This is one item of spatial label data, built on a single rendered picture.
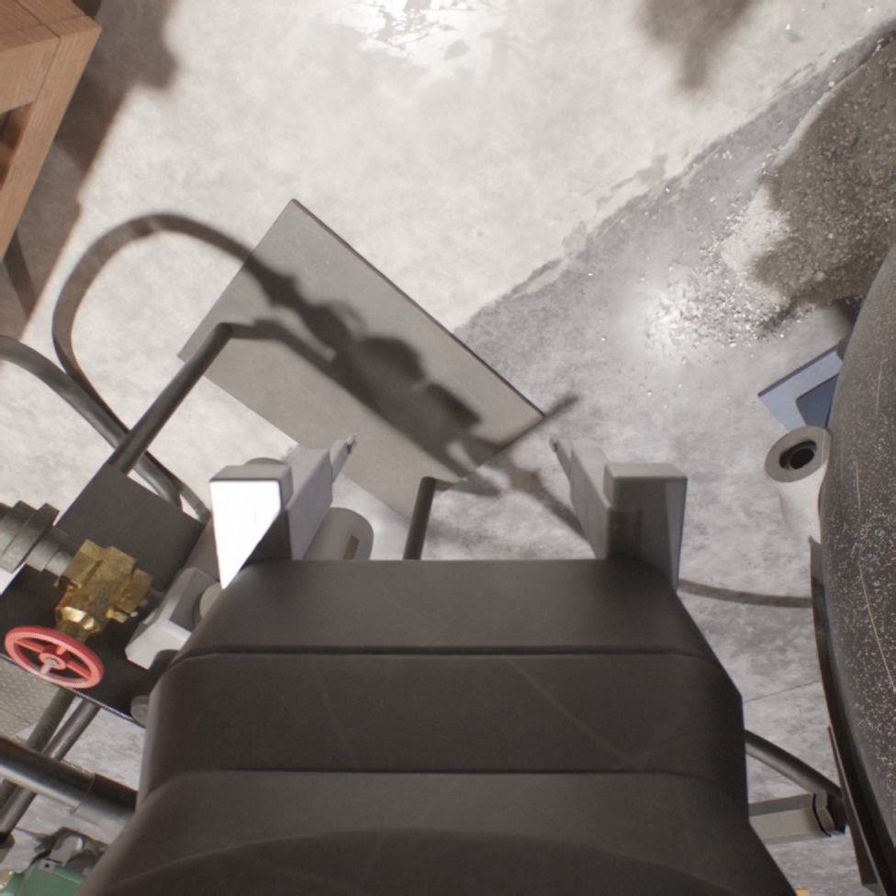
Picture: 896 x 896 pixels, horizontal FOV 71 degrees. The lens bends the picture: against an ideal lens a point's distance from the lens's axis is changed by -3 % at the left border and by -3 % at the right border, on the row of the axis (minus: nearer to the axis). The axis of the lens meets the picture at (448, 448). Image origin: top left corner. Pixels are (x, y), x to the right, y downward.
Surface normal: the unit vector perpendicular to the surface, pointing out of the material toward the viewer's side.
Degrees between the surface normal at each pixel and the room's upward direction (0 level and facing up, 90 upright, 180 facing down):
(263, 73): 0
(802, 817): 60
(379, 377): 0
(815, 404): 90
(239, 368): 0
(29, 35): 90
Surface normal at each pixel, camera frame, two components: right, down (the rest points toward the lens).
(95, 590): 0.33, -0.70
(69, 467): -0.13, 0.63
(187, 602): 0.67, -0.52
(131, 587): 0.51, -0.13
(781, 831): -0.73, -0.16
